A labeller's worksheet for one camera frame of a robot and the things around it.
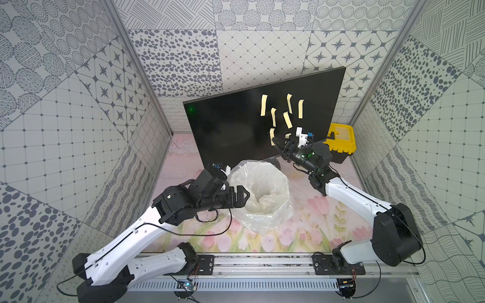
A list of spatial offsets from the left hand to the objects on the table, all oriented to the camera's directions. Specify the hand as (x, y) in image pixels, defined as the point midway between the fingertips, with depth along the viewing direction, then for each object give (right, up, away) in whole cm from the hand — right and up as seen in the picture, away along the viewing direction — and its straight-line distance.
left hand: (240, 190), depth 64 cm
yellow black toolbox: (+52, +17, +31) cm, 63 cm away
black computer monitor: (-1, +26, +20) cm, 32 cm away
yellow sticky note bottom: (+20, +20, +16) cm, 32 cm away
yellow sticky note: (+12, +20, +11) cm, 26 cm away
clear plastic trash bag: (+11, -8, +11) cm, 17 cm away
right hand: (+12, +17, +11) cm, 24 cm away
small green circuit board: (-20, -38, +6) cm, 43 cm away
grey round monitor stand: (+15, +9, +23) cm, 28 cm away
